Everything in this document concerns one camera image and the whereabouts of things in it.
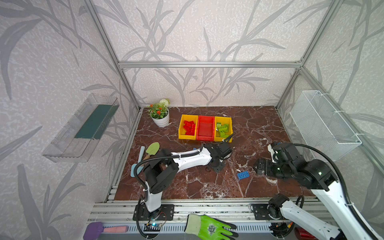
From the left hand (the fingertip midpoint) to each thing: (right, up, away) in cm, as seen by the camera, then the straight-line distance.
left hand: (218, 161), depth 87 cm
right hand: (+17, +5, -18) cm, 25 cm away
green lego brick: (+5, +18, +16) cm, 24 cm away
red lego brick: (-17, +22, +18) cm, 33 cm away
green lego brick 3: (+4, +15, +14) cm, 21 cm away
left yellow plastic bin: (-24, +17, +16) cm, 34 cm away
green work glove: (-8, -26, -18) cm, 32 cm away
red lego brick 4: (-18, +15, +15) cm, 28 cm away
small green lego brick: (+3, +22, +20) cm, 30 cm away
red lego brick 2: (-21, +22, +19) cm, 36 cm away
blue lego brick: (+14, -7, -2) cm, 16 cm away
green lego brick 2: (+8, +21, +20) cm, 30 cm away
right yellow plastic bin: (+6, +24, +19) cm, 31 cm away
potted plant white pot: (-38, +29, +12) cm, 49 cm away
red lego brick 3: (-20, +19, +18) cm, 33 cm away
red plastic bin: (-7, +19, +19) cm, 27 cm away
